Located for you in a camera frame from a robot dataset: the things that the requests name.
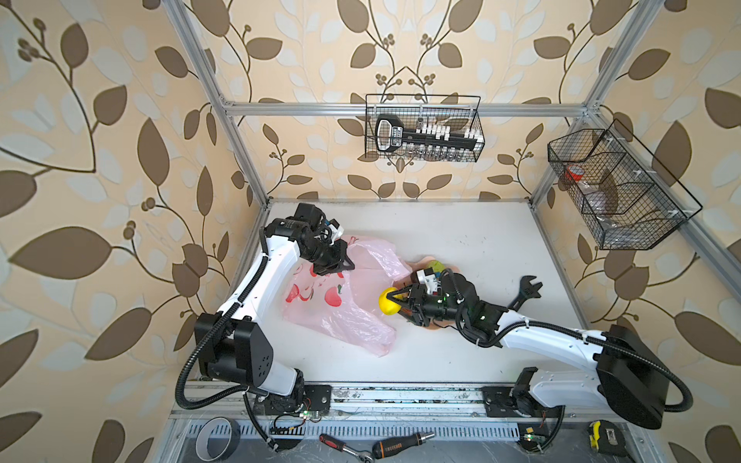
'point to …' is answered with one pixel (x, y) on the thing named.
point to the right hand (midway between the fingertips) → (389, 304)
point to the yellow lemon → (386, 305)
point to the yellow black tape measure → (608, 437)
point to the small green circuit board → (531, 436)
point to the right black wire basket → (628, 200)
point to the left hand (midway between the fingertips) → (356, 263)
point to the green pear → (436, 266)
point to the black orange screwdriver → (386, 447)
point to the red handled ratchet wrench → (343, 447)
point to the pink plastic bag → (347, 305)
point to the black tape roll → (204, 433)
